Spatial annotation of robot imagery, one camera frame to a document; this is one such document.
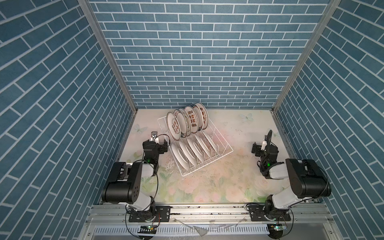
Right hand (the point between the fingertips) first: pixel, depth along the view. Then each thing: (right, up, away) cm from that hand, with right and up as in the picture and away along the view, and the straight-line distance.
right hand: (263, 142), depth 94 cm
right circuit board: (-4, -40, -22) cm, 46 cm away
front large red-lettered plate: (-58, +10, +6) cm, 59 cm away
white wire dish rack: (-47, -8, -14) cm, 50 cm away
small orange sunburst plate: (-33, 0, -7) cm, 34 cm away
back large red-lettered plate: (-36, +18, +11) cm, 42 cm away
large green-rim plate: (-51, +10, -1) cm, 52 cm away
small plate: (-38, -1, -9) cm, 39 cm away
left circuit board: (-66, -40, -21) cm, 80 cm away
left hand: (-67, +2, 0) cm, 67 cm away
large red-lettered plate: (-44, +15, +6) cm, 47 cm away
